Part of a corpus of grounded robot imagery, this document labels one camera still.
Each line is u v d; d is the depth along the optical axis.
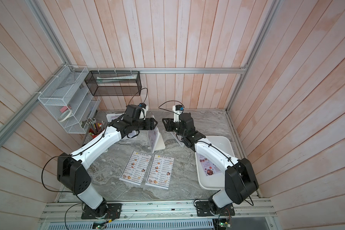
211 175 0.86
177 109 0.70
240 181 0.45
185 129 0.62
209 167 0.88
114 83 1.03
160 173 0.86
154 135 0.86
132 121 0.63
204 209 0.73
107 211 0.72
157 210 0.76
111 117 0.91
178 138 0.73
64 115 0.82
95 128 0.93
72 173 0.43
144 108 0.76
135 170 0.88
